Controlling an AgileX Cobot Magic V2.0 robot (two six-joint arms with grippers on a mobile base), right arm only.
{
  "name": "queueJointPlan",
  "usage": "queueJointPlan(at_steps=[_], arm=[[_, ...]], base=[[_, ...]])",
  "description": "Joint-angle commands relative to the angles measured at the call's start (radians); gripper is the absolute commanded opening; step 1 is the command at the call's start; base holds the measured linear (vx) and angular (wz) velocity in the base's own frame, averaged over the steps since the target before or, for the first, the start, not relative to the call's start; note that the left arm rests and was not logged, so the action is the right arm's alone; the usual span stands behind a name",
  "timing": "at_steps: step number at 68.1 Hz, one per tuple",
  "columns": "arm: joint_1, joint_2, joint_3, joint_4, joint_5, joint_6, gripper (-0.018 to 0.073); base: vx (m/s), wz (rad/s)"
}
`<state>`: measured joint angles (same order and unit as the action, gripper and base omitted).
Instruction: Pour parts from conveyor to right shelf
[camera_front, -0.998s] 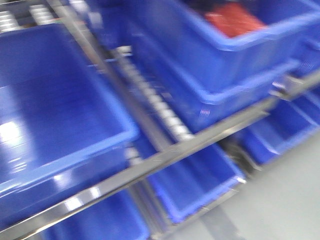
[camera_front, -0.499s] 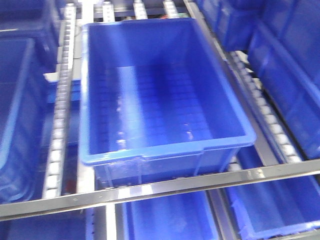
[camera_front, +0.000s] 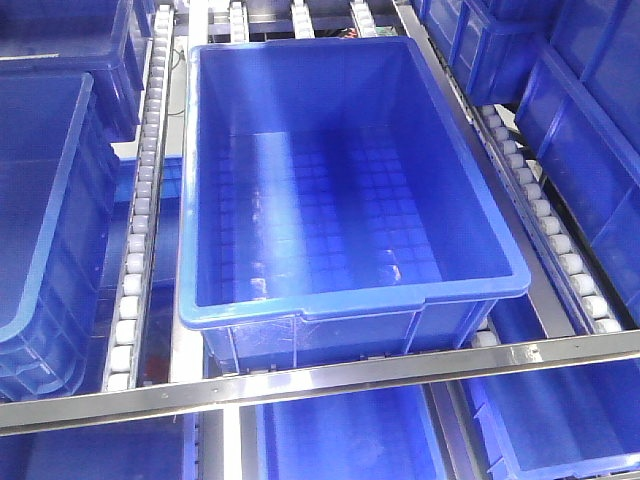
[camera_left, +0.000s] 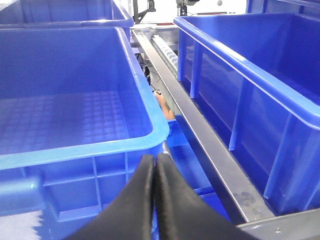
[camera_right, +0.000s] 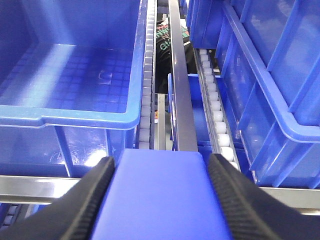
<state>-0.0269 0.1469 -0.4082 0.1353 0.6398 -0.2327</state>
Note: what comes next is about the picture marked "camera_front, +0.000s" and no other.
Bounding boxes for steel rack on castors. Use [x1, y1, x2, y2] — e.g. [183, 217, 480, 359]
[0, 0, 640, 480]

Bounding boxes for large blue plastic bin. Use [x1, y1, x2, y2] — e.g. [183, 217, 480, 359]
[177, 35, 532, 375]

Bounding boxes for row of blue bins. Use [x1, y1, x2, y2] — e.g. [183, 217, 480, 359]
[0, 0, 640, 480]

